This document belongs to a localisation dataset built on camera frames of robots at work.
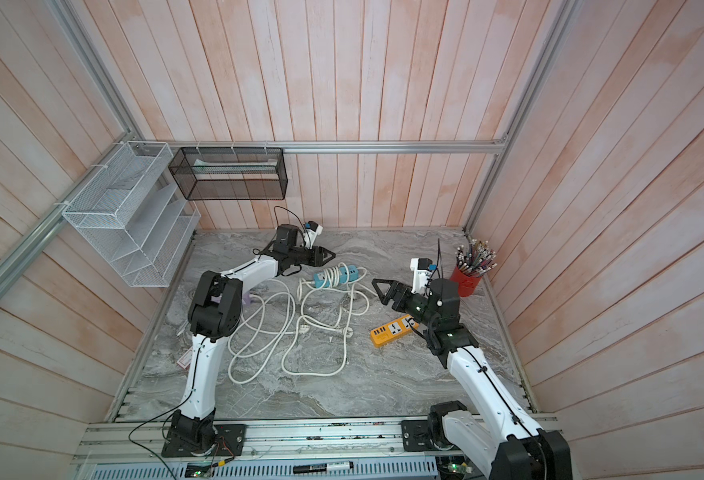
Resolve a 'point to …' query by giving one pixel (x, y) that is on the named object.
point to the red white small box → (185, 359)
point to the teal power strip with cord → (339, 276)
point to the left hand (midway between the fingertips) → (331, 256)
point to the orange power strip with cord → (393, 330)
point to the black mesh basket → (231, 173)
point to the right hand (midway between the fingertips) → (381, 283)
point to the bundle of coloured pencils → (476, 257)
